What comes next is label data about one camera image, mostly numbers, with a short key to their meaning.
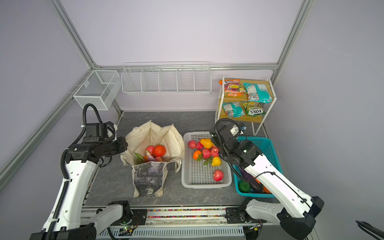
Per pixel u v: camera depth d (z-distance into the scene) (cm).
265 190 79
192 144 94
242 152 44
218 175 83
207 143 93
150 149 91
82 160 44
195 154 89
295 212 37
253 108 96
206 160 91
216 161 89
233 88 83
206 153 91
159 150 89
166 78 99
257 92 81
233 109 96
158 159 86
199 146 94
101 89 102
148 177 71
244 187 77
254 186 79
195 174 87
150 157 83
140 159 84
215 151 91
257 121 93
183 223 73
